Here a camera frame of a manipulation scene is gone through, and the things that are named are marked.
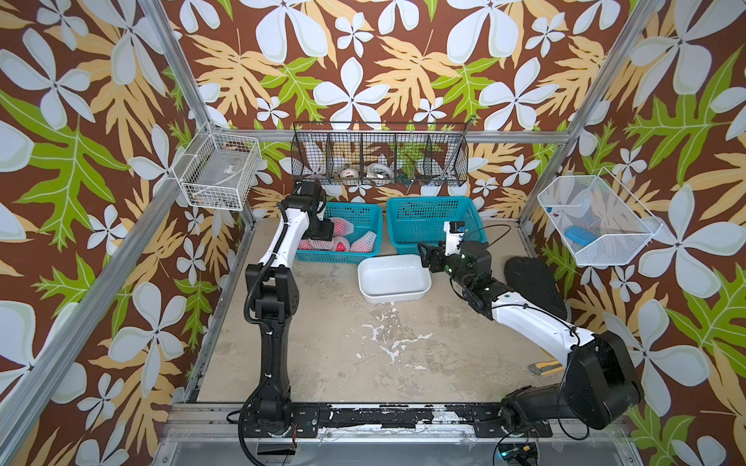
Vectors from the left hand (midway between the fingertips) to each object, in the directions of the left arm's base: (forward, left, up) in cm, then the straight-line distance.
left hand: (323, 231), depth 98 cm
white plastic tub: (-11, -21, -13) cm, 27 cm away
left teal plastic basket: (+16, -14, -9) cm, 23 cm away
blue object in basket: (-13, -75, +13) cm, 78 cm away
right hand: (-12, -33, +9) cm, 36 cm away
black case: (-14, -71, -8) cm, 73 cm away
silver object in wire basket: (+17, -19, +13) cm, 29 cm away
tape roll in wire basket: (+14, -9, +14) cm, 21 cm away
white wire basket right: (-9, -83, +14) cm, 84 cm away
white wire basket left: (+6, +30, +20) cm, 37 cm away
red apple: (+10, -5, -9) cm, 14 cm away
